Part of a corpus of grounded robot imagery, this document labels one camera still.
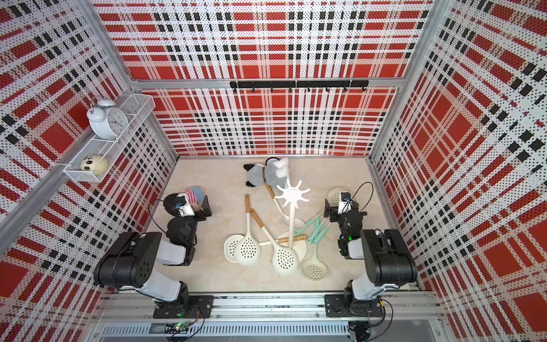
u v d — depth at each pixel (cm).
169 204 94
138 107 90
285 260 81
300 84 88
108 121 69
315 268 82
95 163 64
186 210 77
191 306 73
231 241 86
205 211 83
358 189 111
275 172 101
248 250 84
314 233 90
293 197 57
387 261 46
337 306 73
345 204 77
